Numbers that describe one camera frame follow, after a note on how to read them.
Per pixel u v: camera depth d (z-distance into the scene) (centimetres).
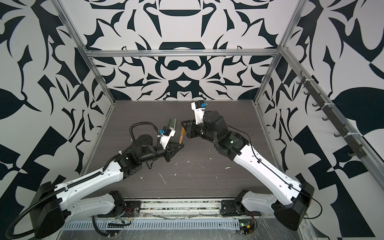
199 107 57
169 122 108
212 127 49
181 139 68
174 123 108
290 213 37
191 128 57
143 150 57
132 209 72
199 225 78
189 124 56
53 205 40
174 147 65
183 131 67
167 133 61
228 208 74
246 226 71
